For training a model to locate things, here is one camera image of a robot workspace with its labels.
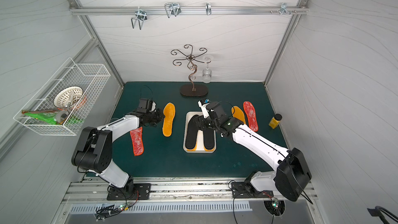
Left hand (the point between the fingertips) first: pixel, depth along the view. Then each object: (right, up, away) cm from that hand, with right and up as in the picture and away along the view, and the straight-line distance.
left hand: (166, 115), depth 94 cm
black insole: (+16, -10, -1) cm, 19 cm away
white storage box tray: (+21, -18, -6) cm, 28 cm away
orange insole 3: (0, +2, +4) cm, 5 cm away
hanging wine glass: (+25, +26, +4) cm, 37 cm away
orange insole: (+17, -18, -8) cm, 26 cm away
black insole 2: (+26, -13, -5) cm, 29 cm away
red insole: (-17, -13, -3) cm, 21 cm away
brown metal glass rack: (+11, +17, +19) cm, 28 cm away
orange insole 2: (+24, -19, -7) cm, 32 cm away
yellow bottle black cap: (+66, -3, -3) cm, 66 cm away
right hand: (+20, +1, -14) cm, 25 cm away
